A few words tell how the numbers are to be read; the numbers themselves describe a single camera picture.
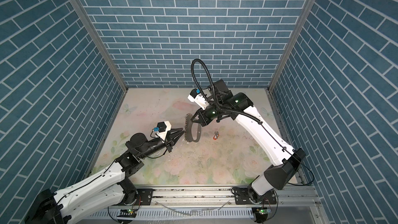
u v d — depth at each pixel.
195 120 0.65
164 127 0.59
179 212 0.71
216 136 0.96
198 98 0.60
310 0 0.76
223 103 0.52
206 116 0.59
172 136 0.64
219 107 0.50
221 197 0.75
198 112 0.61
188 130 0.72
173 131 0.69
